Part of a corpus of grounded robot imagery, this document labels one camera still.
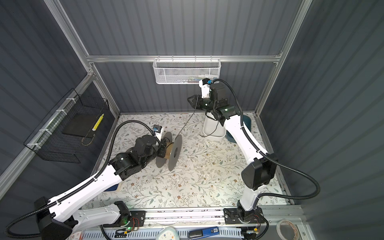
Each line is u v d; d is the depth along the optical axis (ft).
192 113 3.97
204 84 2.18
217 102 1.89
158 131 2.03
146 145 1.69
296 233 2.27
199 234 2.34
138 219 2.38
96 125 2.51
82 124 2.49
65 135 2.36
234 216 2.42
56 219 1.27
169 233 2.23
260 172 1.49
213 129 3.55
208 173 2.92
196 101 2.15
